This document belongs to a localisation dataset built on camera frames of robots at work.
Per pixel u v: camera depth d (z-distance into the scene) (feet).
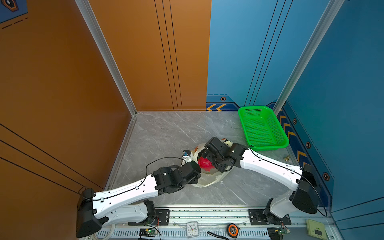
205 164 2.44
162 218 2.42
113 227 2.30
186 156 2.15
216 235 2.27
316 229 2.25
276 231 2.29
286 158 3.07
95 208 1.31
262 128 3.57
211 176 2.72
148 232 2.31
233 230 2.21
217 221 2.39
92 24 2.44
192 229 2.25
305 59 2.88
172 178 1.70
